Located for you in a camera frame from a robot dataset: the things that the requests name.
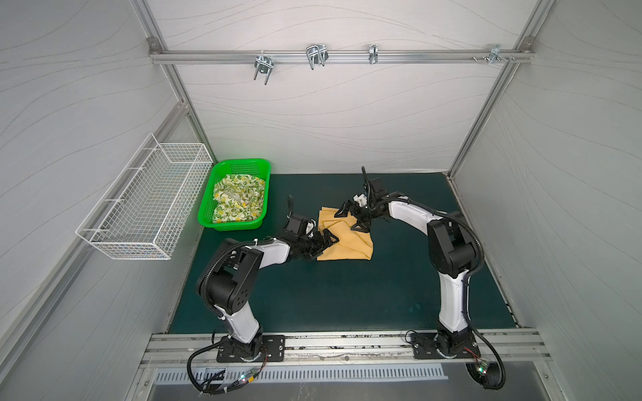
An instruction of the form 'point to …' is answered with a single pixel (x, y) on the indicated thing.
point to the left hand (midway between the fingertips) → (335, 242)
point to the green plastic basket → (254, 166)
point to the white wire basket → (140, 215)
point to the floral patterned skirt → (237, 197)
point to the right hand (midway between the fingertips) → (345, 215)
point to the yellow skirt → (353, 244)
